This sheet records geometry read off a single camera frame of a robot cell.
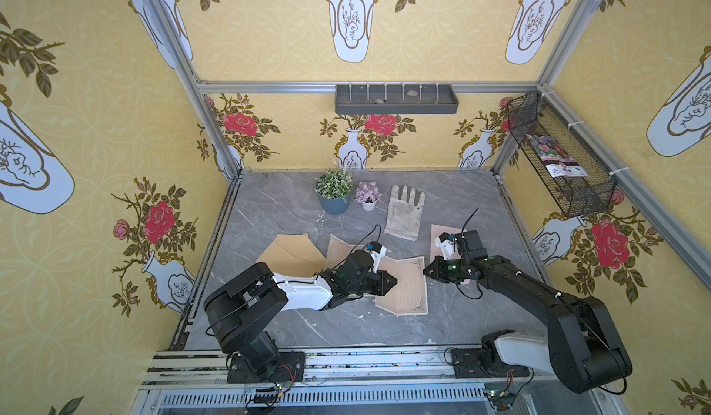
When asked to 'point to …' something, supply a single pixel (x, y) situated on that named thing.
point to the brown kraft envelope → (293, 255)
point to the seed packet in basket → (557, 161)
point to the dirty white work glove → (405, 218)
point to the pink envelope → (437, 230)
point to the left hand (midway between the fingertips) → (400, 284)
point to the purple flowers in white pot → (368, 194)
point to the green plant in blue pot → (333, 188)
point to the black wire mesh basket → (577, 195)
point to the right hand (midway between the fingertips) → (424, 273)
